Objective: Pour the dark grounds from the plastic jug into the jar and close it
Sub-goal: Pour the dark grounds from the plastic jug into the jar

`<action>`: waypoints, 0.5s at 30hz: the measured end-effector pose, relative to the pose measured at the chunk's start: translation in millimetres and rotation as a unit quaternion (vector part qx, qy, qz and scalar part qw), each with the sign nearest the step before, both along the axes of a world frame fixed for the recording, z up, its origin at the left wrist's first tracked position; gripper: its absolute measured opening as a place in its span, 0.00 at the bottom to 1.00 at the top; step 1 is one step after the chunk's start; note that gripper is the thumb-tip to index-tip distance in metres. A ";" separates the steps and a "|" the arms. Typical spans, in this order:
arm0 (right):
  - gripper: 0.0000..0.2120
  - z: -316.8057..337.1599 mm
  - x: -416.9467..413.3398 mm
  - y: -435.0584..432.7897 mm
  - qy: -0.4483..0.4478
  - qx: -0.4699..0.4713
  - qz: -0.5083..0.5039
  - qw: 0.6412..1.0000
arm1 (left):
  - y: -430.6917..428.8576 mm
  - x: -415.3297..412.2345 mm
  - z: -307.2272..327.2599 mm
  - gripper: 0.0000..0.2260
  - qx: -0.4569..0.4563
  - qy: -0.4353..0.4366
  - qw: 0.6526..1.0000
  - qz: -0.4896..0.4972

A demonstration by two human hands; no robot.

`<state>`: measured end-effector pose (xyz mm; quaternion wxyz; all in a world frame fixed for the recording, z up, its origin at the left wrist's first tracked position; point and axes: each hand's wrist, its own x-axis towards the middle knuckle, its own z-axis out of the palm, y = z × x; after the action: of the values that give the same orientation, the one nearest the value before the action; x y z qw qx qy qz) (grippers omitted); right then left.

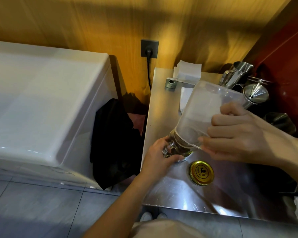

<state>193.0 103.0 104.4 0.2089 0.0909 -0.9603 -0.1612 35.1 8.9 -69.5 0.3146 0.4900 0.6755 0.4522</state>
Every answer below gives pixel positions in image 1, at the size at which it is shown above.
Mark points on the gold jar lid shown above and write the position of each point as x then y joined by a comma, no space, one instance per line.
201,173

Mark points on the steel cup with funnel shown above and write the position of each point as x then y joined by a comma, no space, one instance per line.
255,94

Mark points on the person's beige clothing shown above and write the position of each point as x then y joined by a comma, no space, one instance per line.
164,230

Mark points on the person's left forearm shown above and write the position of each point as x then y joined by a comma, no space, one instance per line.
119,208

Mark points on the grey wall socket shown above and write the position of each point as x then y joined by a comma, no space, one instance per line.
152,44

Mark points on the glass jar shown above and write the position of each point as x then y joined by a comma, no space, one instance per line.
178,146

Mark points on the person's right little finger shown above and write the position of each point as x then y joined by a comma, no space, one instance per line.
231,108

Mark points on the person's right hand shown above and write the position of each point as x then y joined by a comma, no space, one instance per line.
248,136

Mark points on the small grey device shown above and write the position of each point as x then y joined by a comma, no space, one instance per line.
170,83

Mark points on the person's left thumb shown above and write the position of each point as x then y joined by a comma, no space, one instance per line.
173,159

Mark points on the person's right forearm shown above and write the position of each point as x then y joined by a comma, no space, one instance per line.
296,158

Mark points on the red cloth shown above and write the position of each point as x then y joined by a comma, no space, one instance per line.
137,122

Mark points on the white paper napkin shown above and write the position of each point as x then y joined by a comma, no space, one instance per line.
187,70
185,96

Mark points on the steel milk pitcher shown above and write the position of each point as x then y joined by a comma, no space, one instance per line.
236,74

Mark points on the dark steel pitcher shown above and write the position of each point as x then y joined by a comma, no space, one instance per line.
280,122

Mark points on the person's white shoe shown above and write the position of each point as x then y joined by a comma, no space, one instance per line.
146,217
162,215

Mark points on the clear plastic measuring cup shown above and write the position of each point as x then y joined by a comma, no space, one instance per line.
201,111

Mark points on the round steel container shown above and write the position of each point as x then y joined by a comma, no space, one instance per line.
262,80

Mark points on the white chest freezer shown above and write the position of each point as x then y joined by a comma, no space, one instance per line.
44,104

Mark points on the person's right thumb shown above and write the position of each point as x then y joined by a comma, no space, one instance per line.
213,154

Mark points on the black bag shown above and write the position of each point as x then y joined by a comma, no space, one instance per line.
114,146

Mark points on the person's right middle finger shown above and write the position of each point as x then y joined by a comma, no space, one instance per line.
219,131

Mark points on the person's left hand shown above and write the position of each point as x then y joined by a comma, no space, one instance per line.
155,162

